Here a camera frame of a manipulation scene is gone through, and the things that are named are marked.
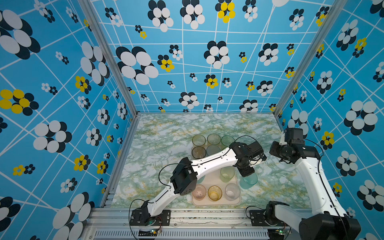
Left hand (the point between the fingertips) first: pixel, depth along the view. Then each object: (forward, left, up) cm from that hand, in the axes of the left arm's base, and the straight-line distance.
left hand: (250, 170), depth 78 cm
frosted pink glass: (-9, +27, -10) cm, 30 cm away
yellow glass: (+21, +27, -3) cm, 34 cm away
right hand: (+9, -14, +7) cm, 18 cm away
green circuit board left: (-26, +51, -12) cm, 58 cm away
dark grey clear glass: (+9, +27, +2) cm, 29 cm away
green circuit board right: (-26, -10, -12) cm, 31 cm away
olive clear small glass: (-8, +19, -10) cm, 23 cm away
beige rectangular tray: (-1, +14, -8) cm, 17 cm away
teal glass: (-2, -1, -10) cm, 11 cm away
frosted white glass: (-8, +9, -9) cm, 15 cm away
